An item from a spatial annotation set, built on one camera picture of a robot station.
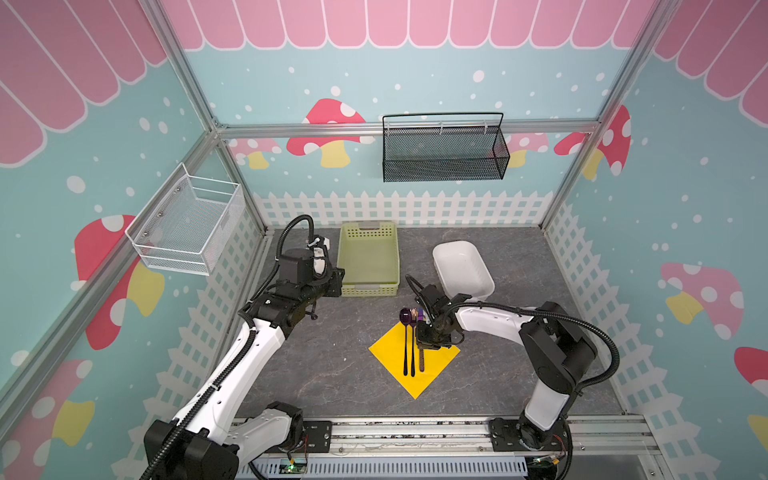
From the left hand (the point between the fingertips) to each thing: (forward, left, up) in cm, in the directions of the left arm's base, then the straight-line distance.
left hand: (340, 276), depth 78 cm
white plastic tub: (+19, -38, -21) cm, 48 cm away
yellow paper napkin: (-10, -13, -23) cm, 28 cm away
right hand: (-9, -21, -22) cm, 32 cm away
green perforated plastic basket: (+21, -5, -16) cm, 26 cm away
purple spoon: (-1, -18, -21) cm, 28 cm away
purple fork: (0, -20, -21) cm, 30 cm away
